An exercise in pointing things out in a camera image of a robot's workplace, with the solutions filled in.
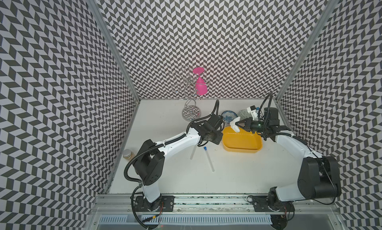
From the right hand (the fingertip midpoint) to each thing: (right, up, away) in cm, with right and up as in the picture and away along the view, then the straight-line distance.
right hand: (236, 125), depth 83 cm
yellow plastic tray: (+7, -11, +8) cm, 15 cm away
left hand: (-11, -7, +1) cm, 13 cm away
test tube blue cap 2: (-15, -21, +6) cm, 27 cm away
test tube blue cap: (-24, -16, +9) cm, 31 cm away
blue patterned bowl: (0, +5, +23) cm, 23 cm away
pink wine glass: (-20, +24, +12) cm, 33 cm away
